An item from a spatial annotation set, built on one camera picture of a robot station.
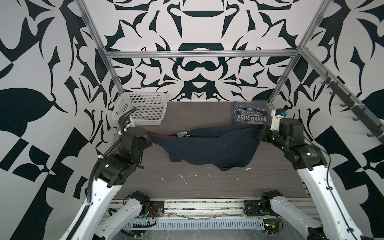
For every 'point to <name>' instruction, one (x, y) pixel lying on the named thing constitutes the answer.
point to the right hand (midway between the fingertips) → (261, 125)
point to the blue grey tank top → (251, 112)
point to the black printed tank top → (228, 147)
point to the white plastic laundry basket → (151, 107)
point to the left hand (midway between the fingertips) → (140, 129)
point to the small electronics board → (271, 226)
